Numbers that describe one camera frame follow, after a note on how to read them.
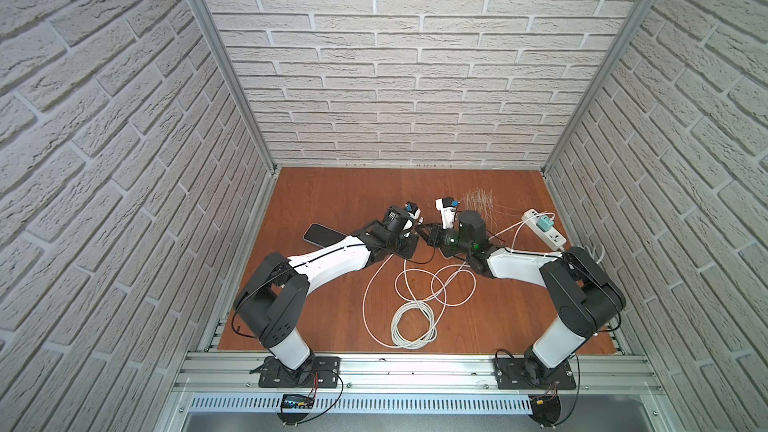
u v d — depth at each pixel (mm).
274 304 444
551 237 971
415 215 793
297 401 717
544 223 950
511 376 727
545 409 694
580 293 472
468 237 723
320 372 731
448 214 812
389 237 669
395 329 796
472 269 723
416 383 736
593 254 955
